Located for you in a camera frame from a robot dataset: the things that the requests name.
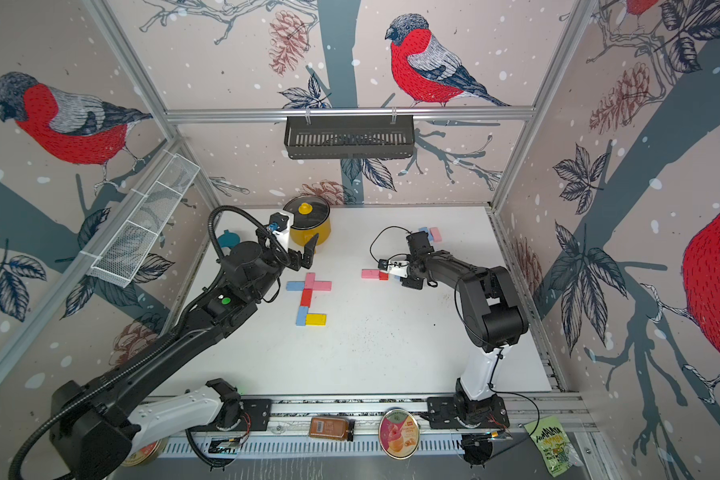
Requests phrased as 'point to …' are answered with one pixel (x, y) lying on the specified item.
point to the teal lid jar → (228, 239)
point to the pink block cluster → (370, 274)
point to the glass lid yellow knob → (308, 211)
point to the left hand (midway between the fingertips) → (303, 222)
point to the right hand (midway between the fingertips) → (410, 266)
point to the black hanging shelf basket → (350, 137)
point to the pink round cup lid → (398, 434)
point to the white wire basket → (116, 263)
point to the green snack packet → (553, 446)
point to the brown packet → (339, 428)
